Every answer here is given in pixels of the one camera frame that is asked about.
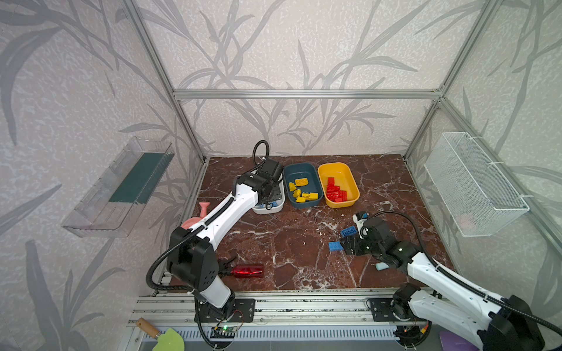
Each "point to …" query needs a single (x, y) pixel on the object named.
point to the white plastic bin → (275, 207)
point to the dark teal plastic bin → (303, 170)
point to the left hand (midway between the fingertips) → (275, 188)
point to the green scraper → (171, 340)
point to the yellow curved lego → (301, 182)
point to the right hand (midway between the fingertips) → (348, 233)
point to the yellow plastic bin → (339, 186)
